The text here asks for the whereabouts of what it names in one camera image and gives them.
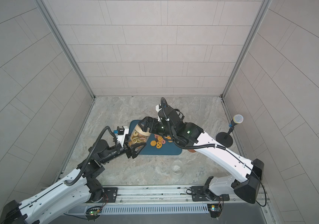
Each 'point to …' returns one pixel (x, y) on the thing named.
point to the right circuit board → (215, 210)
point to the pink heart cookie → (163, 141)
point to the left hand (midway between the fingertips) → (144, 140)
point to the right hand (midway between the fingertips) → (144, 127)
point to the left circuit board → (93, 213)
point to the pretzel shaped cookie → (159, 144)
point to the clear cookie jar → (177, 167)
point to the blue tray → (168, 148)
